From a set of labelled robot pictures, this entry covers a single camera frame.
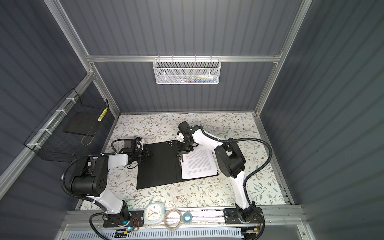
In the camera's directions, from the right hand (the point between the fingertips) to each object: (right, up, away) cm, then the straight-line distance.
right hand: (179, 154), depth 92 cm
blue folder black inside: (-9, -8, -1) cm, 12 cm away
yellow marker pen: (-41, +23, -11) cm, 49 cm away
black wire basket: (-53, +11, -28) cm, 61 cm away
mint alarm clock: (-10, -26, -19) cm, 34 cm away
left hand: (-19, 0, +5) cm, 20 cm away
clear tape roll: (-5, -30, -19) cm, 36 cm away
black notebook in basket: (-48, +19, -16) cm, 54 cm away
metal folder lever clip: (0, -2, +3) cm, 4 cm away
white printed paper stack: (+13, -5, +2) cm, 14 cm away
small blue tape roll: (+5, -28, -16) cm, 33 cm away
